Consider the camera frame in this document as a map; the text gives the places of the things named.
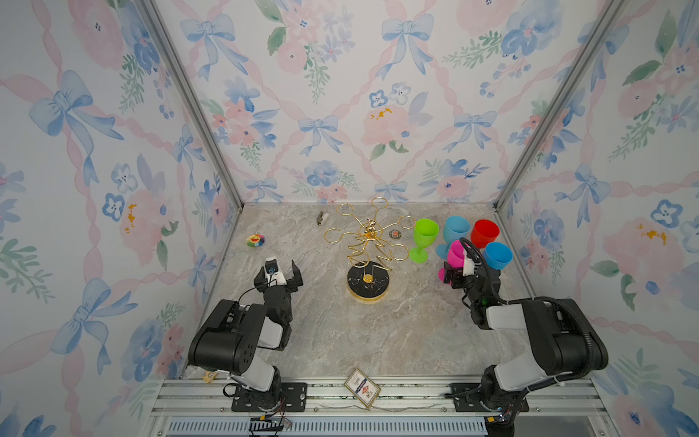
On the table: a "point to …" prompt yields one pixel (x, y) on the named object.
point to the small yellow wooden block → (209, 379)
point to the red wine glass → (483, 232)
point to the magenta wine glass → (455, 259)
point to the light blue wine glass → (455, 229)
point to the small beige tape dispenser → (322, 218)
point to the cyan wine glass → (498, 255)
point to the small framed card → (363, 388)
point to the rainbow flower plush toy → (255, 240)
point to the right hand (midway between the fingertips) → (463, 260)
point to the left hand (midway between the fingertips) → (280, 263)
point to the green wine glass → (424, 235)
